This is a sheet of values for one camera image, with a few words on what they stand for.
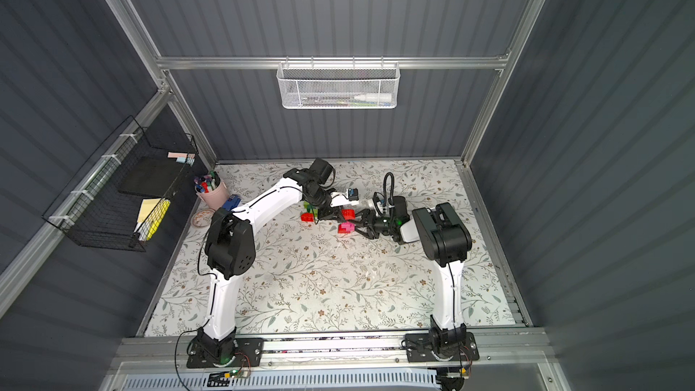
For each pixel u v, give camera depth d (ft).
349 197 2.64
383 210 3.13
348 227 3.14
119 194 2.39
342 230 3.17
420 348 2.42
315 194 2.43
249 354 2.41
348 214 2.92
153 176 2.55
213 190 3.16
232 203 3.38
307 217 3.31
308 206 3.26
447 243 1.83
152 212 2.07
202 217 3.35
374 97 2.99
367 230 3.06
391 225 2.77
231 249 1.78
